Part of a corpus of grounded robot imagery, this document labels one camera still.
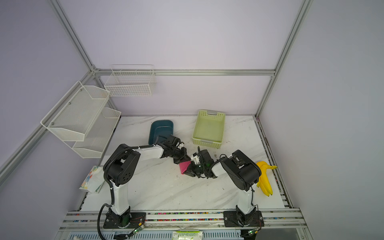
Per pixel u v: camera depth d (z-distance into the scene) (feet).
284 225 2.42
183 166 2.97
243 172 1.67
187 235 2.18
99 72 3.01
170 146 2.62
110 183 1.74
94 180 2.63
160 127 3.76
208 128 3.75
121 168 1.71
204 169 2.56
